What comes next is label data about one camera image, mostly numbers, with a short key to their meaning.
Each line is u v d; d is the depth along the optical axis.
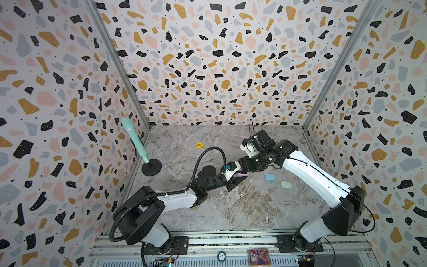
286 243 0.74
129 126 0.76
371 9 0.72
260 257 0.70
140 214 0.43
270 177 0.95
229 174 0.69
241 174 0.70
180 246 0.73
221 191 0.90
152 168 0.97
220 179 0.65
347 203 0.42
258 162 0.64
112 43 0.80
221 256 0.71
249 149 0.69
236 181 0.70
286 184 0.92
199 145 1.10
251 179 0.95
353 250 0.75
